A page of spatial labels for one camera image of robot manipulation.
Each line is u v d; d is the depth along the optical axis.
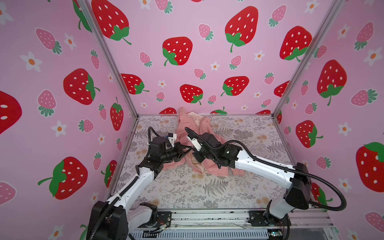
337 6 0.69
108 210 0.39
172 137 0.75
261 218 0.73
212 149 0.55
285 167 0.44
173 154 0.70
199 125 1.10
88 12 0.69
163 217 0.75
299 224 0.73
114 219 0.39
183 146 0.74
